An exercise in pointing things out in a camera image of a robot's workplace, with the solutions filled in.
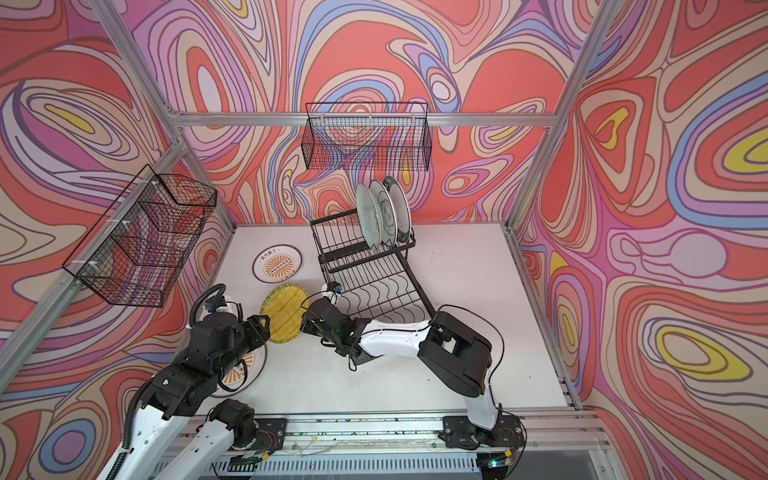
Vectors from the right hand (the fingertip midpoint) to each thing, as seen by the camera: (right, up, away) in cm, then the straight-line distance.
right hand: (303, 322), depth 83 cm
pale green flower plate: (+18, +31, +8) cm, 37 cm away
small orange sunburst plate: (-17, +16, +25) cm, 34 cm away
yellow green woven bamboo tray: (-7, +3, +4) cm, 8 cm away
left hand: (-6, +3, -9) cm, 12 cm away
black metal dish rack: (+20, +9, +18) cm, 28 cm away
